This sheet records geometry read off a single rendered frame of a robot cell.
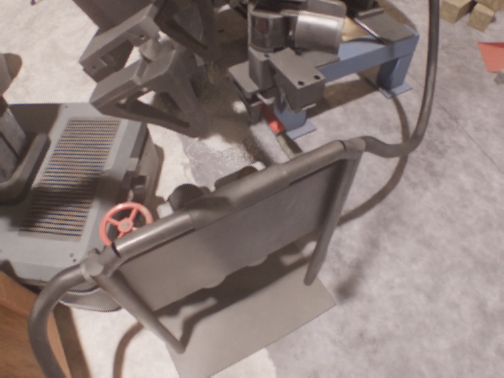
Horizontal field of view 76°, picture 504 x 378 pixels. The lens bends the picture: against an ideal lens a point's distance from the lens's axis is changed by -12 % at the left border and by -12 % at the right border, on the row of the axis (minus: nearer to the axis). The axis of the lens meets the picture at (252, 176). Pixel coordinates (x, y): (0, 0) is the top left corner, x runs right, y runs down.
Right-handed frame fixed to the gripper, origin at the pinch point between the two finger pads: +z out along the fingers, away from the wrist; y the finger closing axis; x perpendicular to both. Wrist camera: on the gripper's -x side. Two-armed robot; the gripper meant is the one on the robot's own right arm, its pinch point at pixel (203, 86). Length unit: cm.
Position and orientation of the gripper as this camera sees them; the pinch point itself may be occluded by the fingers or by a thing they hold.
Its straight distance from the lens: 31.2
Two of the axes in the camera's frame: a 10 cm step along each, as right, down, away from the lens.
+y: 0.5, -8.1, 5.8
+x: -8.6, 2.6, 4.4
